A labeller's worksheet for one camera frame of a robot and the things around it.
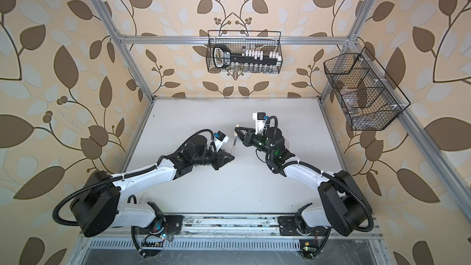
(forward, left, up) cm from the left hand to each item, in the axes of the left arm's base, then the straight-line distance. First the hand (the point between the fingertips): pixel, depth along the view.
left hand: (234, 156), depth 78 cm
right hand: (+8, -1, +8) cm, 11 cm away
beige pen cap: (+10, -1, +9) cm, 14 cm away
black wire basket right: (+17, -55, +20) cm, 60 cm away
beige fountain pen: (+3, 0, +2) cm, 4 cm away
